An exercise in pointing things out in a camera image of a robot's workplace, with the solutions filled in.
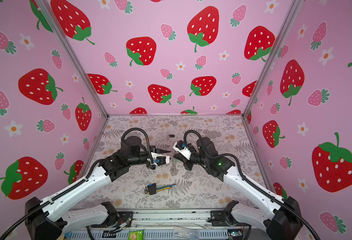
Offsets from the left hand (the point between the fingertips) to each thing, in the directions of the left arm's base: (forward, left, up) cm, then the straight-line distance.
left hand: (169, 150), depth 69 cm
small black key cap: (+29, +1, -26) cm, 39 cm away
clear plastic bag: (-29, -5, -26) cm, 40 cm away
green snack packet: (-31, +15, -25) cm, 43 cm away
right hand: (0, -3, -4) cm, 4 cm away
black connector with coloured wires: (-9, +12, -27) cm, 31 cm away
